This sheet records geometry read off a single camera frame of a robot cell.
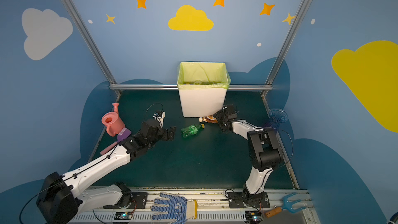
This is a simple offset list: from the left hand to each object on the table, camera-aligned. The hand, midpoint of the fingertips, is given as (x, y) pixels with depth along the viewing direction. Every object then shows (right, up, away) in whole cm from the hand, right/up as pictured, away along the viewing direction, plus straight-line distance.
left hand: (170, 126), depth 81 cm
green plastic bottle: (+11, -4, +15) cm, 19 cm away
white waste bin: (+17, +13, +14) cm, 26 cm away
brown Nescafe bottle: (+23, +2, +20) cm, 30 cm away
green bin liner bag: (+18, +32, +21) cm, 42 cm away
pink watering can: (-36, +1, +9) cm, 37 cm away
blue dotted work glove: (+5, -37, -9) cm, 39 cm away
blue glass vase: (+60, +5, +5) cm, 60 cm away
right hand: (+26, +4, +17) cm, 32 cm away
